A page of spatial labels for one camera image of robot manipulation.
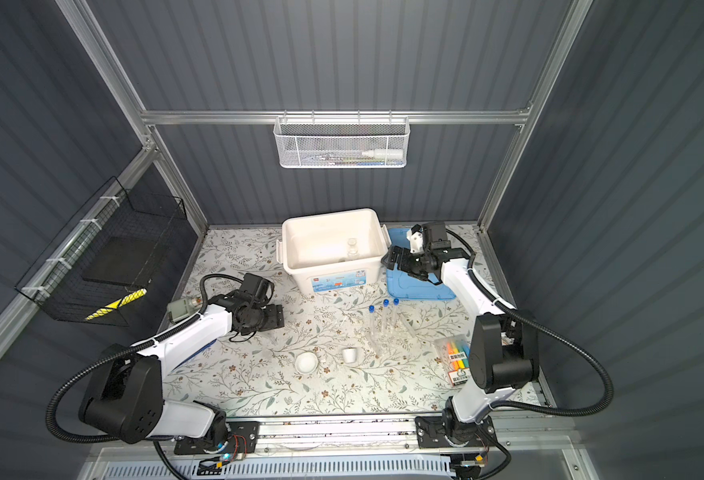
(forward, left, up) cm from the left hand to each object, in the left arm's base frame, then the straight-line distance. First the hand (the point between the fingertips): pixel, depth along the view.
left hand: (272, 320), depth 89 cm
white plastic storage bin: (+27, -19, 0) cm, 33 cm away
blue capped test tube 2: (-2, -37, +2) cm, 38 cm away
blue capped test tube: (-2, -30, -4) cm, 31 cm away
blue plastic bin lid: (+13, -43, -4) cm, 45 cm away
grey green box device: (+6, +29, 0) cm, 30 cm away
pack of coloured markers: (-12, -54, -3) cm, 55 cm away
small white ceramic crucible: (-11, -23, -2) cm, 26 cm away
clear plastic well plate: (-5, -37, -4) cm, 37 cm away
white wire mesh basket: (+72, -24, +17) cm, 78 cm away
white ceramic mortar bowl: (-12, -10, -4) cm, 16 cm away
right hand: (+10, -39, +11) cm, 42 cm away
